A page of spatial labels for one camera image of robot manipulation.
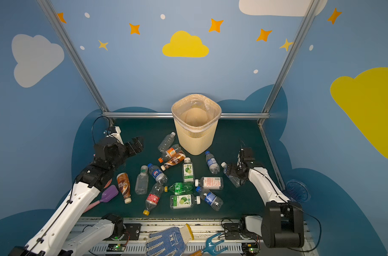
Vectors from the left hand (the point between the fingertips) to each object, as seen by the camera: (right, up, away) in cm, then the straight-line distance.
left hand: (138, 139), depth 73 cm
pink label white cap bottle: (+35, -24, +13) cm, 45 cm away
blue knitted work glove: (+15, -47, -1) cm, 49 cm away
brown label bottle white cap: (-11, -25, +11) cm, 29 cm away
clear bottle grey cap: (-4, -25, +16) cm, 30 cm away
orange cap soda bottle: (+11, -9, +25) cm, 29 cm away
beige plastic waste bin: (+27, +15, +34) cm, 46 cm away
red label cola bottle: (+5, -30, +5) cm, 31 cm away
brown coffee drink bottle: (+15, -12, +22) cm, 30 cm away
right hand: (+50, -18, +15) cm, 55 cm away
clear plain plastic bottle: (+8, -3, +30) cm, 31 cm away
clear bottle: (+49, -23, +13) cm, 56 cm away
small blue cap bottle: (+37, -15, +20) cm, 44 cm away
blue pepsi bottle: (+5, -20, +15) cm, 25 cm away
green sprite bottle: (+18, -27, +12) cm, 35 cm away
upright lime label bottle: (+23, -20, +17) cm, 35 cm away
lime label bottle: (+21, -32, +7) cm, 39 cm away
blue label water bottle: (+38, -34, +10) cm, 51 cm away
